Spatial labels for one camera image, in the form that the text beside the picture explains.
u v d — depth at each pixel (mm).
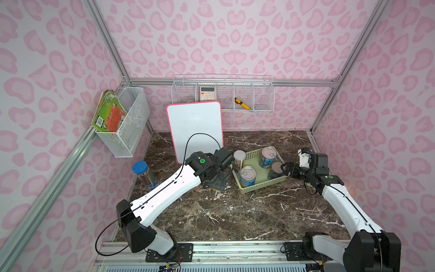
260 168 1007
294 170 741
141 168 788
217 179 651
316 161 640
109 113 728
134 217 396
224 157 544
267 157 930
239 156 906
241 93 1012
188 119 1372
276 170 882
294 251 714
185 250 737
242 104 977
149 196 425
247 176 859
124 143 731
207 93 952
